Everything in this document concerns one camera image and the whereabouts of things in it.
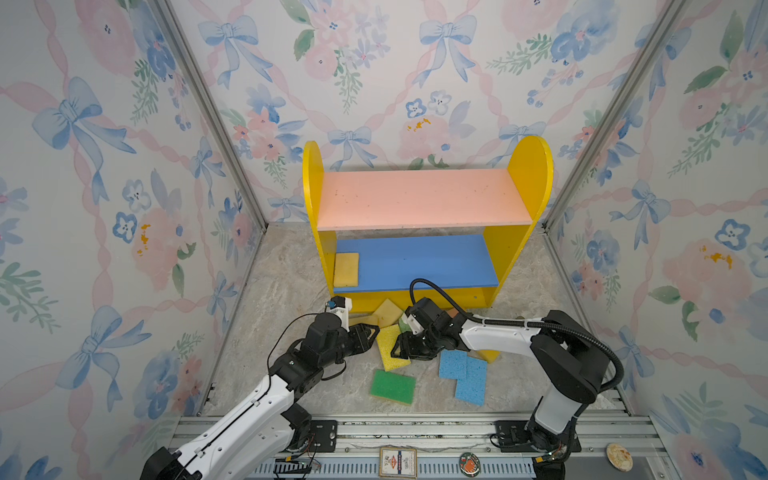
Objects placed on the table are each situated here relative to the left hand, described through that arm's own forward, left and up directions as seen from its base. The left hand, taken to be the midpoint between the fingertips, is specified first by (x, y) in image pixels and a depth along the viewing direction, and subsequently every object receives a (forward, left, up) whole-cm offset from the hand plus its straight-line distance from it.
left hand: (377, 328), depth 77 cm
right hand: (-2, -5, -12) cm, 14 cm away
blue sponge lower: (-11, -25, -13) cm, 31 cm away
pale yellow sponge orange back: (+10, -2, -11) cm, 15 cm away
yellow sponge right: (-2, -31, -12) cm, 34 cm away
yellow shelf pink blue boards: (+47, +2, -13) cm, 49 cm away
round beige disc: (-26, -58, -14) cm, 65 cm away
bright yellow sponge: (+2, -2, -11) cm, 12 cm away
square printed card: (-28, -5, -12) cm, 31 cm away
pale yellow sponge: (+18, +10, +1) cm, 20 cm away
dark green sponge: (-10, -4, -14) cm, 18 cm away
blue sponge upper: (-5, -21, -12) cm, 25 cm away
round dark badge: (-28, -22, -14) cm, 38 cm away
